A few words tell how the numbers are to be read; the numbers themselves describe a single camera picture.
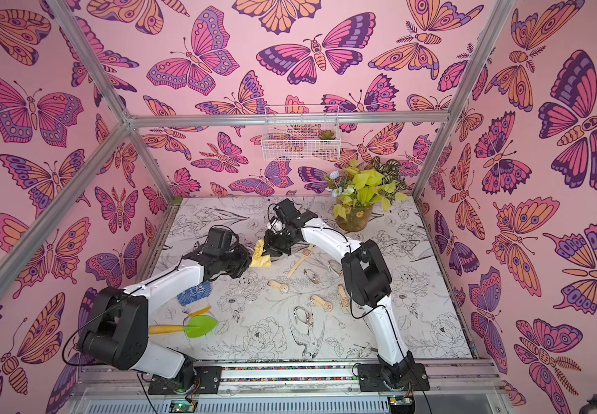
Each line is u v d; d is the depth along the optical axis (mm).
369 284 550
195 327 838
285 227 823
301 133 953
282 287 905
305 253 1003
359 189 973
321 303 870
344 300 874
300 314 868
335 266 973
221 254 716
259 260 852
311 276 947
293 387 730
